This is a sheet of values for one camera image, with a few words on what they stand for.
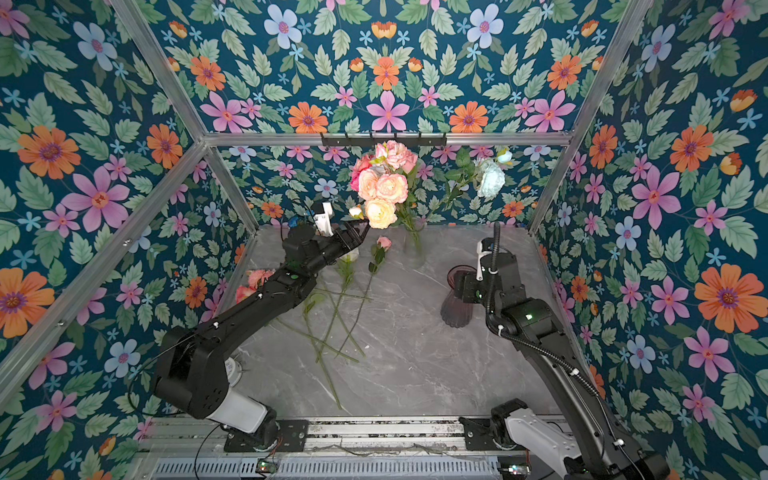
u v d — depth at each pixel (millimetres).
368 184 701
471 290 625
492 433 725
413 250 1057
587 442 387
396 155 625
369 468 766
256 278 992
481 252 628
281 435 732
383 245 1105
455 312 975
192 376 431
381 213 673
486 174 638
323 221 719
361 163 749
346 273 1043
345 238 694
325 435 749
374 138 916
